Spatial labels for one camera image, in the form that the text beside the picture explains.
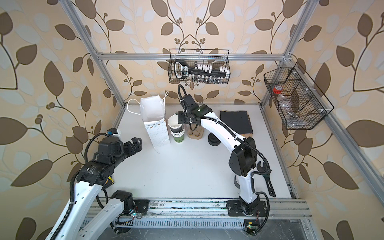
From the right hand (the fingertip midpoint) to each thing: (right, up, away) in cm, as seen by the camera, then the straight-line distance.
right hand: (181, 119), depth 84 cm
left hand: (-22, -11, -11) cm, 27 cm away
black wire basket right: (+61, +7, -11) cm, 62 cm away
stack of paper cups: (-2, -11, +7) cm, 13 cm away
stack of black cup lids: (+20, -14, +12) cm, 27 cm away
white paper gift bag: (-22, +4, +18) cm, 29 cm away
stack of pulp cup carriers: (+8, -9, +17) cm, 21 cm away
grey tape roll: (+30, -34, -3) cm, 46 cm away
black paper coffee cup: (-5, -2, +4) cm, 7 cm away
